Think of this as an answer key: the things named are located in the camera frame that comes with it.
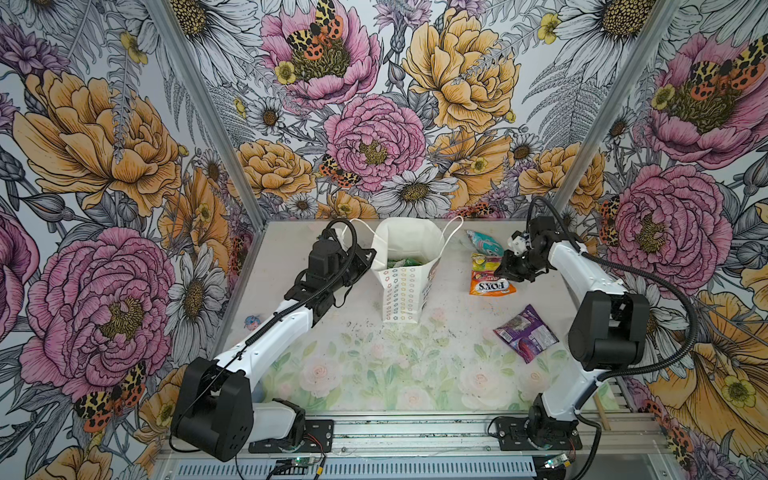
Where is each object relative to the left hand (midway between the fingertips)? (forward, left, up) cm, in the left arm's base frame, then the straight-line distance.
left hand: (378, 258), depth 81 cm
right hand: (0, -35, -11) cm, 37 cm away
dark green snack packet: (+1, -4, -4) cm, 6 cm away
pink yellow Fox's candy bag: (+1, -32, -12) cm, 34 cm away
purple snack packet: (-13, -43, -19) cm, 48 cm away
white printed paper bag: (+11, -8, -13) cm, 19 cm away
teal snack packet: (+18, -37, -15) cm, 44 cm away
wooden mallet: (-33, -57, -22) cm, 70 cm away
